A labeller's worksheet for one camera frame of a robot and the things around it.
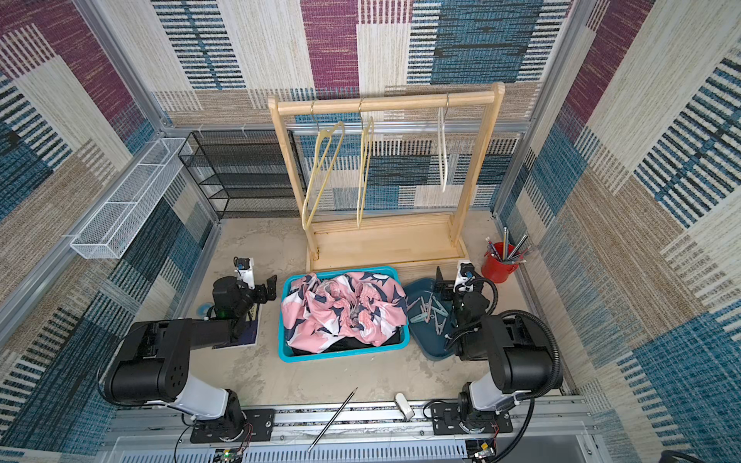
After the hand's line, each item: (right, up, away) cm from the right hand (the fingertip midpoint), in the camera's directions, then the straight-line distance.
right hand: (456, 270), depth 90 cm
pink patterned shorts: (-29, -8, -14) cm, 33 cm away
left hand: (-62, -2, +4) cm, 62 cm away
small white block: (-18, -33, -16) cm, 41 cm away
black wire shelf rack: (-74, +35, +18) cm, 83 cm away
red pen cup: (+13, 0, +2) cm, 14 cm away
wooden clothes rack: (-11, +9, +22) cm, 26 cm away
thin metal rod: (-36, -36, -16) cm, 54 cm away
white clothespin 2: (-9, -11, +1) cm, 15 cm away
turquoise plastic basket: (-49, -19, -14) cm, 54 cm away
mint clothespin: (-12, -14, -1) cm, 18 cm away
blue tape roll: (-81, -13, +4) cm, 82 cm away
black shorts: (-32, -18, -13) cm, 39 cm away
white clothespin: (-6, -17, -2) cm, 18 cm away
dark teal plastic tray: (-8, -14, -1) cm, 17 cm away
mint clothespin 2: (-4, -12, +1) cm, 13 cm away
